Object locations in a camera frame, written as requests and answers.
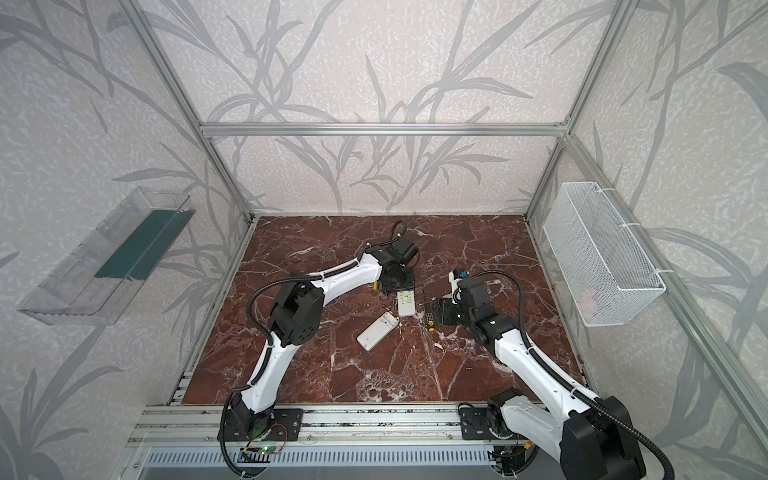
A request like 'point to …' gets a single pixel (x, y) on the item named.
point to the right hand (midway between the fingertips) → (441, 295)
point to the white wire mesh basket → (607, 274)
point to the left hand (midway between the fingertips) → (415, 278)
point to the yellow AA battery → (376, 286)
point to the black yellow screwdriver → (430, 316)
